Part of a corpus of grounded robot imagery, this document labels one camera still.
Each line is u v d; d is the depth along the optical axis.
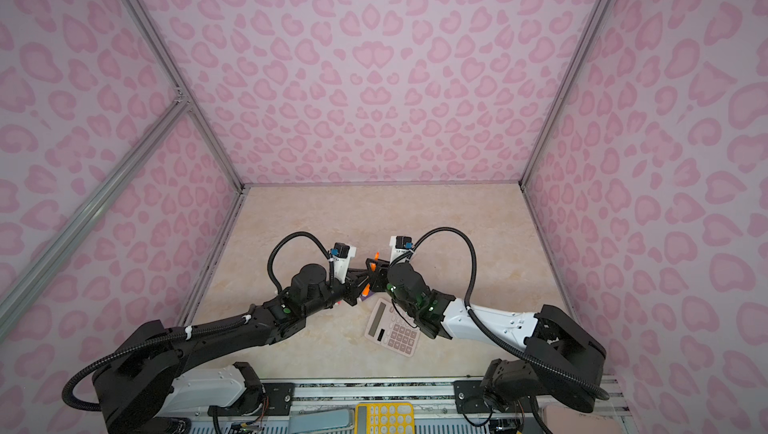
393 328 0.83
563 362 0.42
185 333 0.46
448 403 0.73
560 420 0.70
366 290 0.78
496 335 0.46
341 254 0.69
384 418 0.69
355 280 0.71
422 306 0.61
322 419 0.69
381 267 0.70
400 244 0.70
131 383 0.41
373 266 0.78
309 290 0.61
